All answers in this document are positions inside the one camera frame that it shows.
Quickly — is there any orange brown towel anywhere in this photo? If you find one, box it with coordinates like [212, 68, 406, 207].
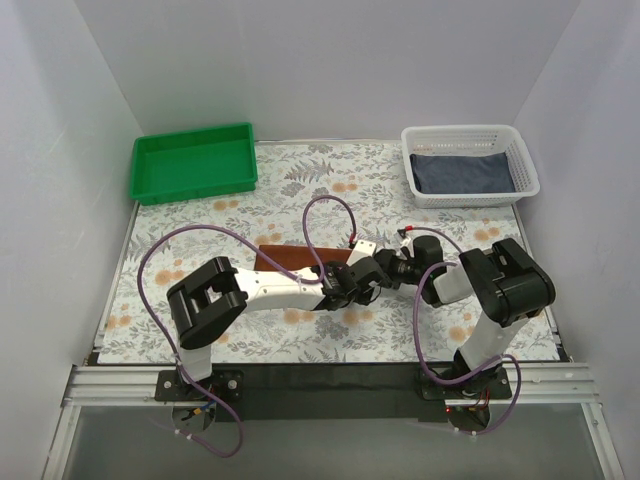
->
[259, 245, 351, 271]

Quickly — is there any grey blue towel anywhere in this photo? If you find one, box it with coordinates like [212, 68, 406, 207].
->
[409, 153, 515, 195]

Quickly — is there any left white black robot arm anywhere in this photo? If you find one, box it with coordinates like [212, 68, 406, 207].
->
[167, 256, 392, 381]

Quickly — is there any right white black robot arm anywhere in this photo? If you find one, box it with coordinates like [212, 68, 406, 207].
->
[374, 235, 556, 393]

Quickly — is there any floral table mat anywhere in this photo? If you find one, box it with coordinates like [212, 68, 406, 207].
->
[97, 141, 561, 364]

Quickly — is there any white plastic basket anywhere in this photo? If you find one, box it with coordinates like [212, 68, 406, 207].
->
[401, 124, 540, 209]

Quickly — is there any green plastic tray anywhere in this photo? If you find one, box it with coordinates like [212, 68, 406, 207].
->
[130, 123, 258, 206]

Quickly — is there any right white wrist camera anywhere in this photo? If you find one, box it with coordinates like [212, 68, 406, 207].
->
[397, 226, 414, 259]

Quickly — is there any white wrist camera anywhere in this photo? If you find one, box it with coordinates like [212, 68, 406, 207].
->
[397, 226, 414, 259]
[346, 239, 378, 266]

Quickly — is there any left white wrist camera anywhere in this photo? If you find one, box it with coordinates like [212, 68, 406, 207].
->
[346, 239, 378, 266]

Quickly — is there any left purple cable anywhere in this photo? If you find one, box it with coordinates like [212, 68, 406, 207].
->
[137, 196, 358, 458]

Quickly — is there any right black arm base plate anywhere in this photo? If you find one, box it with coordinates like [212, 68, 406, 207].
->
[418, 367, 512, 401]

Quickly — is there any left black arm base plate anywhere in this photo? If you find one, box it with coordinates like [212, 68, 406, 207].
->
[154, 369, 243, 402]

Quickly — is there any aluminium frame rail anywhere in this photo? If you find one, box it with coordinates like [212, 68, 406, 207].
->
[43, 362, 623, 479]

